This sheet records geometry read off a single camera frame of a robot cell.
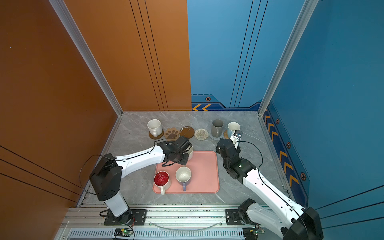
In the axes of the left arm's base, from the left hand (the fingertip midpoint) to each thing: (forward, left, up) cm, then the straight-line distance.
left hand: (186, 157), depth 87 cm
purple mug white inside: (-8, +1, -5) cm, 10 cm away
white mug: (+25, +24, -2) cm, 34 cm away
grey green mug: (+19, -19, +4) cm, 28 cm away
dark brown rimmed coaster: (+24, +1, -6) cm, 24 cm away
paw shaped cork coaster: (+22, +12, -6) cm, 26 cm away
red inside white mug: (-12, +13, -4) cm, 18 cm away
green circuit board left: (-36, +29, -9) cm, 46 cm away
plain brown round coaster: (+17, +21, -5) cm, 28 cm away
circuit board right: (-36, -33, -7) cm, 49 cm away
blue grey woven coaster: (+17, -19, -5) cm, 26 cm away
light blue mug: (+22, -30, +2) cm, 38 cm away
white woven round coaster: (+21, -9, -6) cm, 24 cm away
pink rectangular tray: (-3, -11, -6) cm, 13 cm away
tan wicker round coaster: (+22, -27, -6) cm, 35 cm away
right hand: (+3, -20, +13) cm, 24 cm away
